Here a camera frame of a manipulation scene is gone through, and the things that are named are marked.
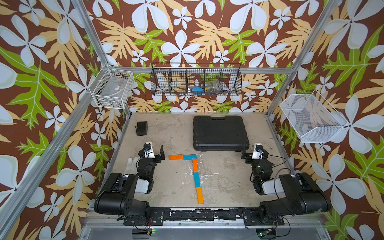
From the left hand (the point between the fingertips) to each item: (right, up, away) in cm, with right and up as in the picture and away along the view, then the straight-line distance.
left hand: (154, 144), depth 88 cm
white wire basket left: (-24, +33, -2) cm, 41 cm away
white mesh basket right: (+88, +15, -9) cm, 90 cm away
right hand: (+58, -1, 0) cm, 58 cm away
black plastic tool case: (+46, +6, +11) cm, 48 cm away
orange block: (+12, -9, +9) cm, 18 cm away
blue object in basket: (+27, +34, +6) cm, 43 cm away
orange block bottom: (+27, -27, -7) cm, 39 cm away
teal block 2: (+26, -21, -2) cm, 33 cm away
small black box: (-14, +9, +20) cm, 26 cm away
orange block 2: (+25, -14, +4) cm, 29 cm away
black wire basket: (+26, +42, +11) cm, 51 cm away
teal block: (+22, -9, +8) cm, 25 cm away
